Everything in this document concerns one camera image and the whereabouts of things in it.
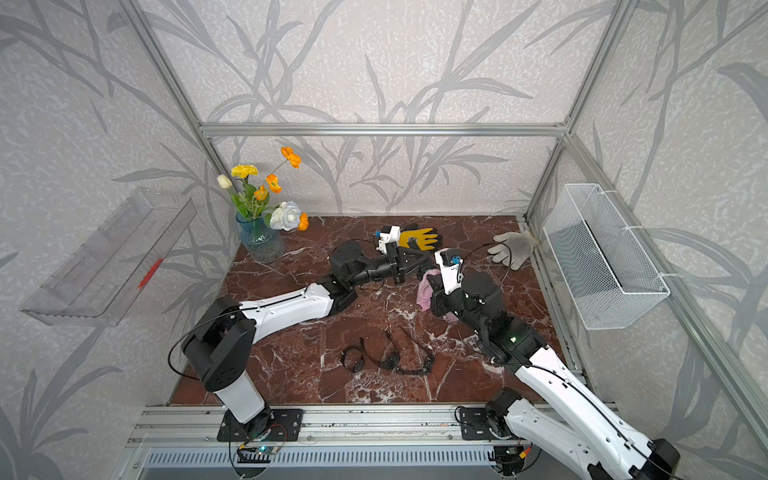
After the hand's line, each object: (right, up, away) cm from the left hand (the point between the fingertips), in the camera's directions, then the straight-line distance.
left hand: (429, 262), depth 68 cm
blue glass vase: (-54, +4, +31) cm, 62 cm away
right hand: (0, -3, +2) cm, 4 cm away
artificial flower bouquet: (-50, +16, +18) cm, 56 cm away
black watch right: (0, -29, +11) cm, 31 cm away
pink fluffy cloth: (-1, -7, +2) cm, 7 cm away
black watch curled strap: (-21, -29, +17) cm, 39 cm away
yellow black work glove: (-1, +5, +43) cm, 43 cm away
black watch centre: (-10, -28, +13) cm, 32 cm away
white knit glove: (+35, +1, +39) cm, 53 cm away
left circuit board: (-42, -47, +4) cm, 64 cm away
